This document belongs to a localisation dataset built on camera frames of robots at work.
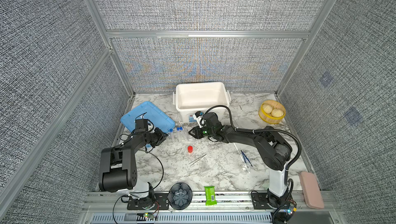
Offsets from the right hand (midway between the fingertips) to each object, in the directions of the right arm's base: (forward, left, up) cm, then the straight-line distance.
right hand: (190, 131), depth 91 cm
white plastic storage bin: (+28, 0, -1) cm, 28 cm away
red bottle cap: (-8, 0, -6) cm, 10 cm away
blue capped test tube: (-4, +5, +8) cm, 11 cm away
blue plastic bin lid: (+15, +22, -7) cm, 27 cm away
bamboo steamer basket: (+12, -50, -3) cm, 52 cm away
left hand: (-1, +14, -2) cm, 14 cm away
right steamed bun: (+15, -56, -1) cm, 58 cm away
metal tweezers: (-13, -7, -7) cm, 16 cm away
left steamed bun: (+19, -51, -2) cm, 54 cm away
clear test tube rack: (-3, +3, +2) cm, 5 cm away
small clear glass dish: (-19, -30, -8) cm, 37 cm away
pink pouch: (-31, -61, -8) cm, 69 cm away
